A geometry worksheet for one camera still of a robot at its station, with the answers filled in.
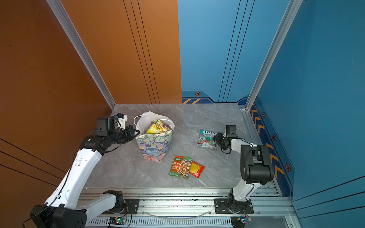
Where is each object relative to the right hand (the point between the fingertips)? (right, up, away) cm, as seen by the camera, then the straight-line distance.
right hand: (214, 139), depth 98 cm
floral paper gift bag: (-38, -2, -19) cm, 42 cm away
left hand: (-44, +8, -22) cm, 50 cm away
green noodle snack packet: (-23, -16, -11) cm, 29 cm away
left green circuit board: (-54, -37, -27) cm, 71 cm away
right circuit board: (+7, -37, -28) cm, 47 cm away
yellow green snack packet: (-36, +9, -17) cm, 40 cm away
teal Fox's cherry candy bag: (-6, 0, -1) cm, 6 cm away
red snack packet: (-13, -17, -13) cm, 25 cm away
